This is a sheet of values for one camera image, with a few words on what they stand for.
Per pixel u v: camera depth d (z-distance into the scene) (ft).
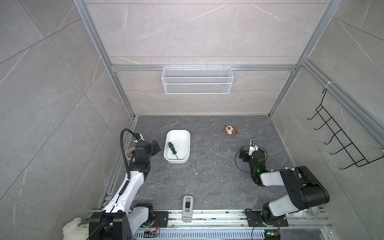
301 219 2.46
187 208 2.43
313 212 2.49
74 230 1.78
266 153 3.22
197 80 3.30
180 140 3.42
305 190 1.52
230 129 3.52
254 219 2.39
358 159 1.93
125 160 1.85
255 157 2.36
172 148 3.22
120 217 1.35
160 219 2.41
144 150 2.01
